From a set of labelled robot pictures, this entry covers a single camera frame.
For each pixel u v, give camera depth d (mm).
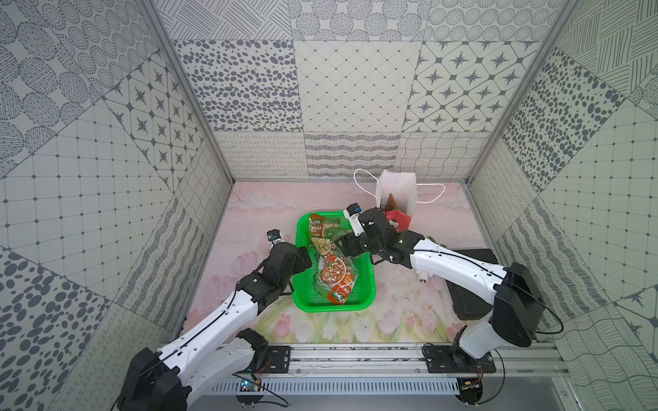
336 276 850
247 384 709
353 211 721
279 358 744
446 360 730
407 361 759
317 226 980
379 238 614
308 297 860
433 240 1000
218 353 570
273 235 716
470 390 729
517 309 427
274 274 607
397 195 971
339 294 821
